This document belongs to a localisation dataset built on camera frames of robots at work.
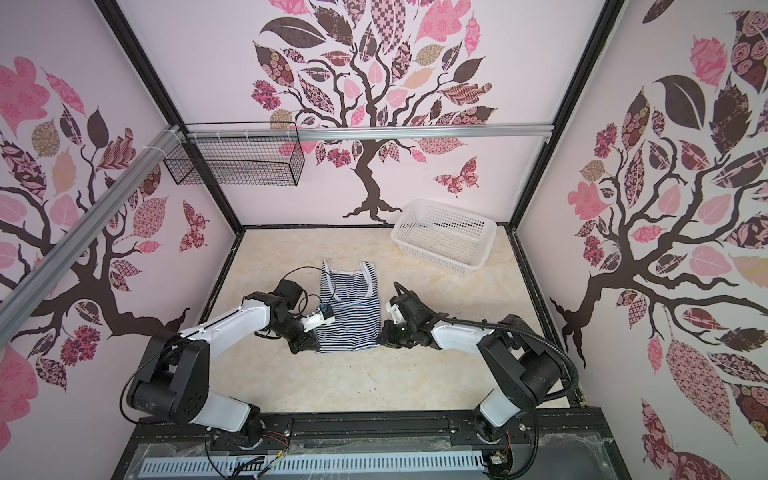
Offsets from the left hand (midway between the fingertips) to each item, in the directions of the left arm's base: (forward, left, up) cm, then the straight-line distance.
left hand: (313, 348), depth 85 cm
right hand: (+3, -18, +2) cm, 19 cm away
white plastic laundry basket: (+46, -47, -2) cm, 66 cm away
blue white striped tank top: (+15, -11, 0) cm, 19 cm away
